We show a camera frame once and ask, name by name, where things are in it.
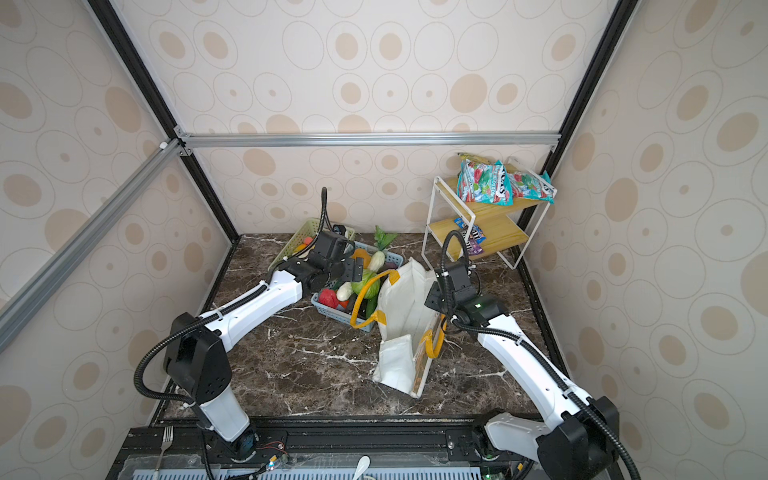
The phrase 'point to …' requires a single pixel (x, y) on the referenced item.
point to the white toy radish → (378, 259)
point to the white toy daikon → (344, 291)
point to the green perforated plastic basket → (302, 239)
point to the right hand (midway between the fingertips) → (436, 293)
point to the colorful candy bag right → (533, 186)
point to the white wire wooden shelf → (489, 229)
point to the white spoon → (363, 465)
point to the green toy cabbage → (373, 288)
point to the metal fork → (167, 435)
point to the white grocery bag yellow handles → (411, 330)
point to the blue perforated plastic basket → (367, 326)
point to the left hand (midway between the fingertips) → (355, 257)
